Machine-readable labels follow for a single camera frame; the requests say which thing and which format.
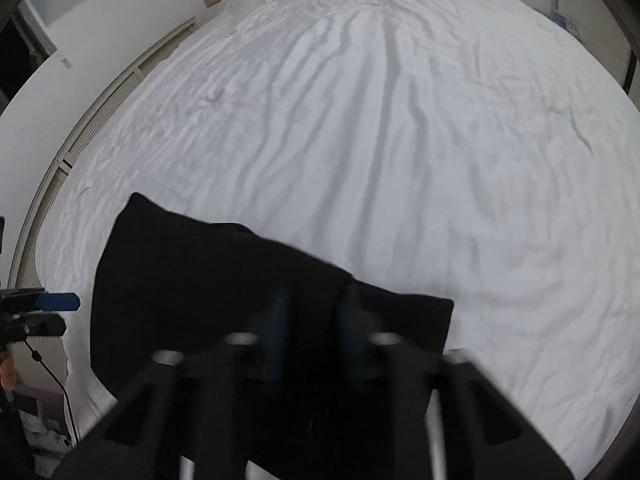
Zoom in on blue packet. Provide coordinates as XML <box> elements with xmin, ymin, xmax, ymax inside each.
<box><xmin>552</xmin><ymin>10</ymin><xmax>584</xmax><ymax>37</ymax></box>

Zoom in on black pants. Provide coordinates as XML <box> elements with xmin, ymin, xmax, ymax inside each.
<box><xmin>90</xmin><ymin>192</ymin><xmax>455</xmax><ymax>480</ymax></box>

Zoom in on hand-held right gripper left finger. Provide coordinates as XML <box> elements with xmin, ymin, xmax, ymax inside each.
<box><xmin>52</xmin><ymin>291</ymin><xmax>297</xmax><ymax>480</ymax></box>

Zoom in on black cable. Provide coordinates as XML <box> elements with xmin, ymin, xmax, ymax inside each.
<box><xmin>24</xmin><ymin>339</ymin><xmax>79</xmax><ymax>445</ymax></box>

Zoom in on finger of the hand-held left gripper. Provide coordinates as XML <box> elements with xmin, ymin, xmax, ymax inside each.
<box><xmin>0</xmin><ymin>287</ymin><xmax>81</xmax><ymax>312</ymax></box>
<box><xmin>0</xmin><ymin>312</ymin><xmax>67</xmax><ymax>342</ymax></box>

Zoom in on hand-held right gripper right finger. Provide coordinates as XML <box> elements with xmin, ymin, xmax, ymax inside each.
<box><xmin>339</xmin><ymin>286</ymin><xmax>576</xmax><ymax>480</ymax></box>

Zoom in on window frame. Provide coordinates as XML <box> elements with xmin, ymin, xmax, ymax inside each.
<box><xmin>9</xmin><ymin>0</ymin><xmax>57</xmax><ymax>63</ymax></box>

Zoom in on bed with white duvet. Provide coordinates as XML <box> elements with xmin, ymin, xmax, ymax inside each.
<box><xmin>32</xmin><ymin>0</ymin><xmax>640</xmax><ymax>480</ymax></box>

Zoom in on white wardrobe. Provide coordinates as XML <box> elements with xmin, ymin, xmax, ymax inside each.
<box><xmin>552</xmin><ymin>0</ymin><xmax>637</xmax><ymax>97</ymax></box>

